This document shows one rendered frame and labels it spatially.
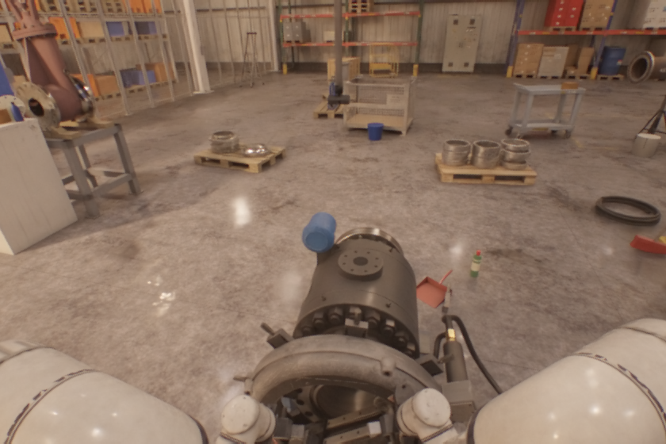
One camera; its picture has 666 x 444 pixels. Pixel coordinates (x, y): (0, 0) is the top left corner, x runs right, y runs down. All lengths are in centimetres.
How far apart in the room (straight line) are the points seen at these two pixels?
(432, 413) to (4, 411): 79
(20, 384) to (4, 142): 407
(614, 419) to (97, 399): 50
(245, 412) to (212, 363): 162
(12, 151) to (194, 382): 297
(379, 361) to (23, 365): 94
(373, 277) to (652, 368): 124
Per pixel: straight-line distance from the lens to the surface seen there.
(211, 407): 239
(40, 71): 512
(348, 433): 150
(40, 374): 52
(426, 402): 99
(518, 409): 47
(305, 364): 125
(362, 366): 121
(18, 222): 463
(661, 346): 55
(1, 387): 53
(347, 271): 161
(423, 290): 302
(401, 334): 156
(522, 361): 271
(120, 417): 45
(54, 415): 47
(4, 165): 452
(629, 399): 48
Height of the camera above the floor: 190
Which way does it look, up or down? 29 degrees down
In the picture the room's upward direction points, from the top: 1 degrees counter-clockwise
